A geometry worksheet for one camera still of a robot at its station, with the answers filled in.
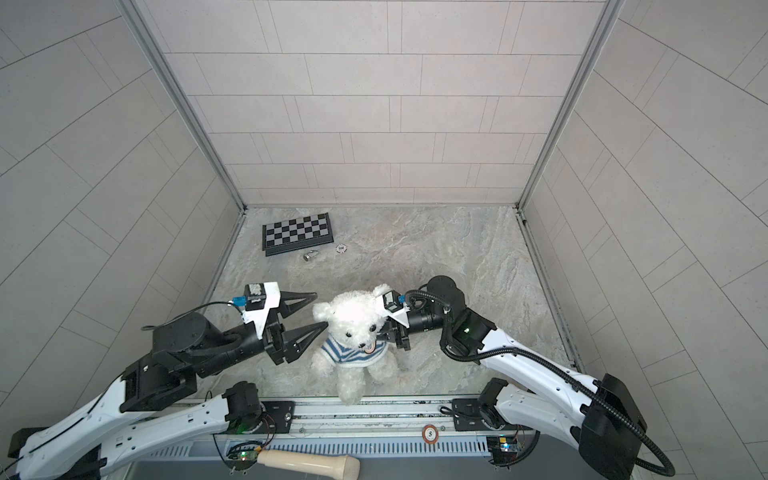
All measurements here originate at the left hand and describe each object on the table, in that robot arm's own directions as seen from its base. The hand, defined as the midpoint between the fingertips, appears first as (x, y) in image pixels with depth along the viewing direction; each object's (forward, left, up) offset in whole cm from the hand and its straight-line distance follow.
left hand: (325, 317), depth 51 cm
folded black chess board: (+43, +24, -32) cm, 59 cm away
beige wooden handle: (-20, +6, -31) cm, 38 cm away
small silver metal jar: (+36, +17, -34) cm, 52 cm away
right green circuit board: (-17, -37, -35) cm, 54 cm away
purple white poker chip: (+40, +8, -36) cm, 55 cm away
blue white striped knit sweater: (-3, -2, -11) cm, 12 cm away
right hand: (+1, -6, -12) cm, 13 cm away
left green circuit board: (-19, +22, -33) cm, 43 cm away
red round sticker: (-14, -20, -35) cm, 43 cm away
